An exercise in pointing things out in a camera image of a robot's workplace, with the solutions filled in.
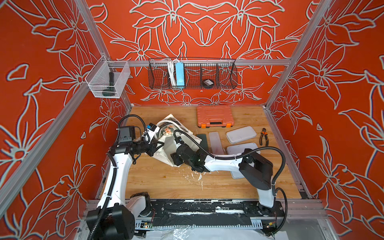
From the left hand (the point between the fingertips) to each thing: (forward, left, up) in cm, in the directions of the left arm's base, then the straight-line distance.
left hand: (160, 142), depth 77 cm
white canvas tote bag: (+2, -6, +5) cm, 8 cm away
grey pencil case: (+22, -50, -20) cm, 58 cm away
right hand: (+1, -5, -11) cm, 12 cm away
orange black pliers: (+23, -66, -17) cm, 72 cm away
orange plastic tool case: (+33, -31, -14) cm, 47 cm away
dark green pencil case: (+11, -23, -17) cm, 31 cm away
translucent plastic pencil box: (+12, -32, -17) cm, 38 cm away
